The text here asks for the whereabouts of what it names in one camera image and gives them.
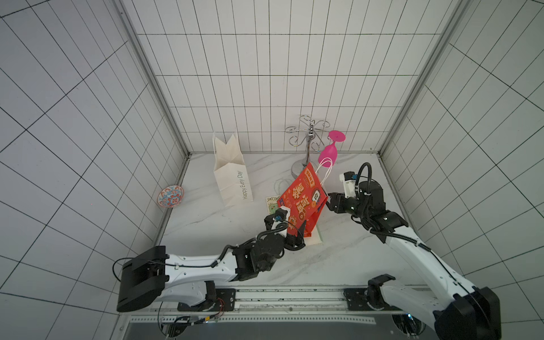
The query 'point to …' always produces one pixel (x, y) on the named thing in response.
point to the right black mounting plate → (356, 299)
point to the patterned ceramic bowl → (171, 196)
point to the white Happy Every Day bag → (229, 166)
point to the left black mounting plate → (225, 301)
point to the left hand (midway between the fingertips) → (290, 219)
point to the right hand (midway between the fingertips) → (327, 192)
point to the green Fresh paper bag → (272, 202)
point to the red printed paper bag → (305, 200)
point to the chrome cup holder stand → (308, 133)
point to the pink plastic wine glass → (329, 153)
